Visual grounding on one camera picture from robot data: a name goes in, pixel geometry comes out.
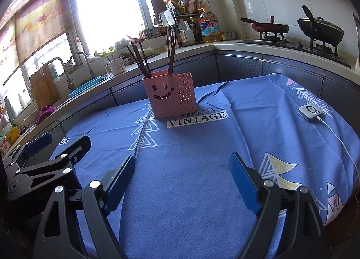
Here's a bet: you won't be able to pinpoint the reddish brown chopstick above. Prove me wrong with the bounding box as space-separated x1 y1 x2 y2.
131 42 150 78
139 39 152 77

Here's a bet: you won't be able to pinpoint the orange brown chopstick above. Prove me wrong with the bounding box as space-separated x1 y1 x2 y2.
166 25 172 69
168 34 177 75

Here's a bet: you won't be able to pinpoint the chrome kitchen faucet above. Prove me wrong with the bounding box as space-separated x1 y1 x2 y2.
40 56 76 91

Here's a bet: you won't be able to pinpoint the magenta cloth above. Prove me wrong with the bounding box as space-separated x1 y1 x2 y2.
35 105 56 126

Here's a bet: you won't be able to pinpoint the wooden cutting board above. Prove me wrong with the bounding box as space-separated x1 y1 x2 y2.
29 64 60 110

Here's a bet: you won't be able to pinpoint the blue dish tray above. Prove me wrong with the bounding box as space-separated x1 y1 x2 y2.
68 75 107 99

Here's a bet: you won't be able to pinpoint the white ceramic mug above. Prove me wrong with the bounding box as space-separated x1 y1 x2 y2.
105 58 126 76

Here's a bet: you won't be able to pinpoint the pink perforated utensil holder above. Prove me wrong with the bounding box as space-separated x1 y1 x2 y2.
142 70 197 119

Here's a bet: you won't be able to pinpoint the blue patterned tablecloth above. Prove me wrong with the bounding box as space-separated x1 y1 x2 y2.
55 74 359 258

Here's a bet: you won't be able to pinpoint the small white device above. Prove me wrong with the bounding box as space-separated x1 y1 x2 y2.
298 104 323 122

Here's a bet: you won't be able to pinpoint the patterned roller blind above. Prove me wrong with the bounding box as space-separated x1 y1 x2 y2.
1 0 74 84

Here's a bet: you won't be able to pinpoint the condiment rack with bottles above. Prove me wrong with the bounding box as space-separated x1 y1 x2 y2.
139 10 204 47

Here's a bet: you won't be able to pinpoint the white plastic jug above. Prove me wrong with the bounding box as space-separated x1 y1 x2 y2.
179 19 195 45

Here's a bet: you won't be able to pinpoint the yellow cooking oil bottle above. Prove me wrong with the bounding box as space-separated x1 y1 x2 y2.
199 7 221 43

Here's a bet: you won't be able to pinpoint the black gas stove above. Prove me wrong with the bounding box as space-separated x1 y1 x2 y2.
237 32 351 68

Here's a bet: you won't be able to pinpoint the snack bags on rack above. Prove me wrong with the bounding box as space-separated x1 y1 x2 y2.
163 0 210 15

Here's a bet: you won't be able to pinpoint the black wok with lid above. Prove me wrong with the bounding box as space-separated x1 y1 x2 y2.
297 5 344 45

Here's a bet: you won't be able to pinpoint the red frying pan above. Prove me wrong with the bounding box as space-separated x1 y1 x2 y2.
240 16 289 34

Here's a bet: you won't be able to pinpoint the white charging cable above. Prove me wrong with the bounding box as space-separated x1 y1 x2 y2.
316 115 360 184

